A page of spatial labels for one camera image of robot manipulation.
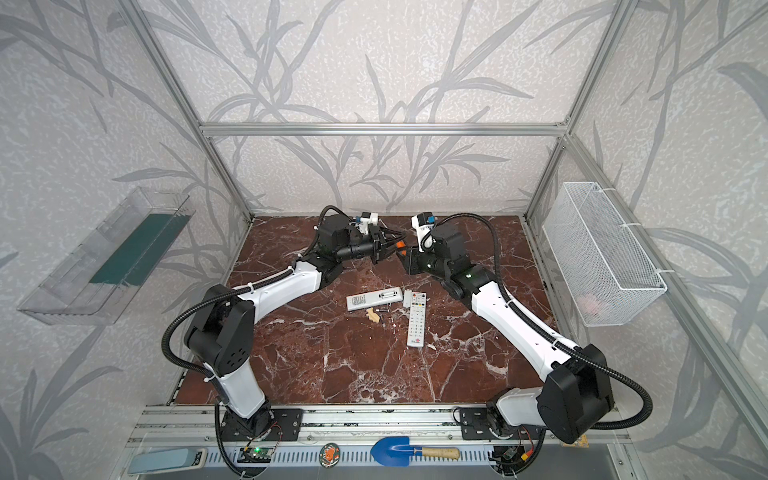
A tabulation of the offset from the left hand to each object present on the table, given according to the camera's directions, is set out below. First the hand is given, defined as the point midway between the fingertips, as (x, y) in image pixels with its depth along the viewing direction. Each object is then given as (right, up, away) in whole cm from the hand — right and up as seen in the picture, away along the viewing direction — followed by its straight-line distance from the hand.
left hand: (410, 232), depth 76 cm
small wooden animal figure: (-12, -26, +17) cm, 33 cm away
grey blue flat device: (-55, -50, -12) cm, 75 cm away
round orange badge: (-19, -53, -7) cm, 56 cm away
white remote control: (-11, -21, +20) cm, 31 cm away
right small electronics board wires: (+26, -56, -2) cm, 62 cm away
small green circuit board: (-38, -54, -4) cm, 66 cm away
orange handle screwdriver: (-2, -3, +1) cm, 4 cm away
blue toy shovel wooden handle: (-3, -52, -6) cm, 53 cm away
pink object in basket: (+44, -18, -4) cm, 48 cm away
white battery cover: (0, -21, +21) cm, 30 cm away
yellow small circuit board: (+41, -51, -5) cm, 65 cm away
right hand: (-2, -2, +2) cm, 4 cm away
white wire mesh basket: (+41, -7, -14) cm, 43 cm away
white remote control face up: (+2, -27, +15) cm, 31 cm away
